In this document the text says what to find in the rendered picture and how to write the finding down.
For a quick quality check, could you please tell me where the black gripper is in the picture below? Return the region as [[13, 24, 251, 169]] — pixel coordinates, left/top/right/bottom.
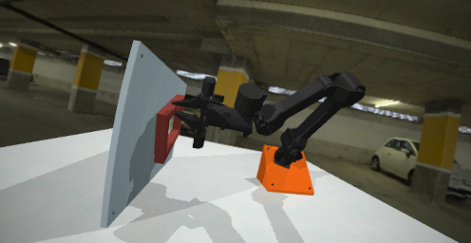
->
[[172, 75, 233, 149]]

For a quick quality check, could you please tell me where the red-brown picture frame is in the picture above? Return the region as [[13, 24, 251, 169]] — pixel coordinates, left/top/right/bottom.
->
[[154, 94, 185, 164]]

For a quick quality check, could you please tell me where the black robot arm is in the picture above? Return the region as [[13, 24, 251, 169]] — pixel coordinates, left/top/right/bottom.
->
[[229, 72, 366, 169]]

